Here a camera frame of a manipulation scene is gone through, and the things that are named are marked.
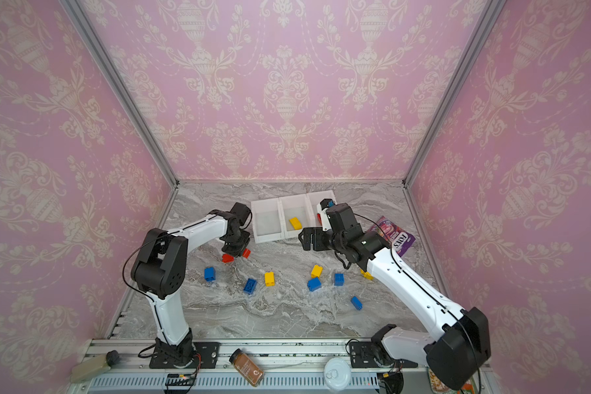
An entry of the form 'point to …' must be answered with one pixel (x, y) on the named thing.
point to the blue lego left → (209, 274)
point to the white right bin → (314, 199)
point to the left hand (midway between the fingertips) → (249, 247)
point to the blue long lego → (250, 286)
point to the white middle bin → (299, 207)
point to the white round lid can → (336, 373)
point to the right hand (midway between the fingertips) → (312, 234)
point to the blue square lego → (339, 279)
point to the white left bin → (268, 220)
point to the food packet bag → (436, 387)
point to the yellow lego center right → (317, 272)
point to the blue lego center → (313, 284)
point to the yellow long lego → (295, 223)
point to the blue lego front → (357, 303)
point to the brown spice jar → (242, 361)
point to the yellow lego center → (269, 279)
